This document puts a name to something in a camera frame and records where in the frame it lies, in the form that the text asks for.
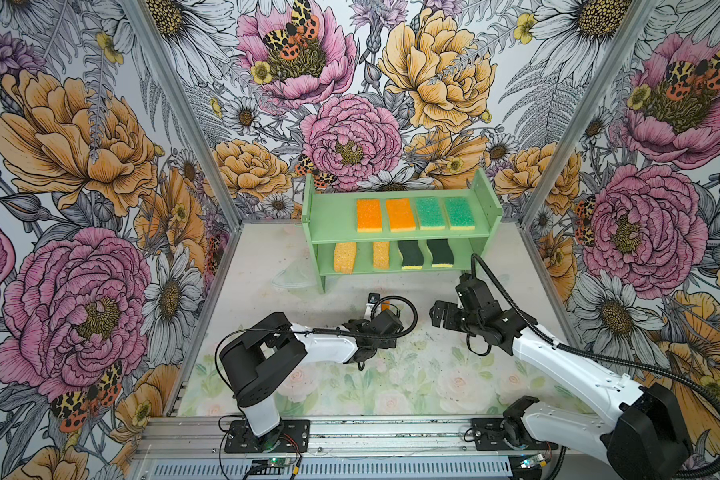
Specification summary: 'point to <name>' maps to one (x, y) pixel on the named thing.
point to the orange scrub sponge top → (401, 215)
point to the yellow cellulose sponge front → (381, 254)
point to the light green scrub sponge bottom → (430, 212)
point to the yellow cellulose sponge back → (345, 257)
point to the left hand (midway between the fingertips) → (374, 333)
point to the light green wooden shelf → (330, 217)
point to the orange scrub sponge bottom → (369, 218)
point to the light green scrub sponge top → (460, 214)
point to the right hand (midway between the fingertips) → (446, 323)
